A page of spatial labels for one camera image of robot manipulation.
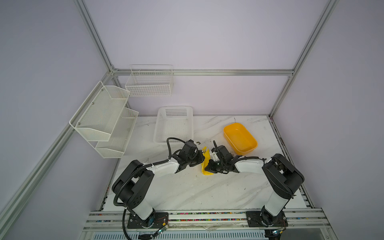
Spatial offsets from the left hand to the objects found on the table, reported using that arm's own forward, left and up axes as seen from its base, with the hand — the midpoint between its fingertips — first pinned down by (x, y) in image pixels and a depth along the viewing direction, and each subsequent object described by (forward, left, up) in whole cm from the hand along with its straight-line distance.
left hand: (205, 157), depth 88 cm
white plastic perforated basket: (+36, +23, -7) cm, 43 cm away
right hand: (-5, +1, -6) cm, 7 cm away
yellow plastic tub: (+19, -26, -5) cm, 32 cm away
